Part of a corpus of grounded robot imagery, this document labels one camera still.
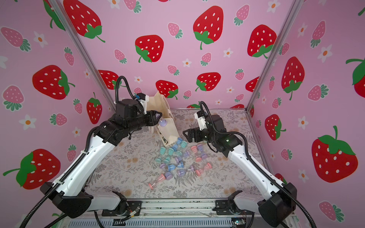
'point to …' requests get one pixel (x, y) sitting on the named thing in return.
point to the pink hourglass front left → (161, 178)
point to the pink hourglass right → (199, 172)
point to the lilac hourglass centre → (181, 172)
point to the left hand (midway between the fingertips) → (160, 113)
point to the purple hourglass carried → (163, 122)
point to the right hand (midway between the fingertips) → (187, 132)
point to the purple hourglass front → (168, 175)
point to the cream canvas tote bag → (169, 134)
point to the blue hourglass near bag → (179, 140)
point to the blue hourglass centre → (171, 167)
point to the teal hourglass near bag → (162, 150)
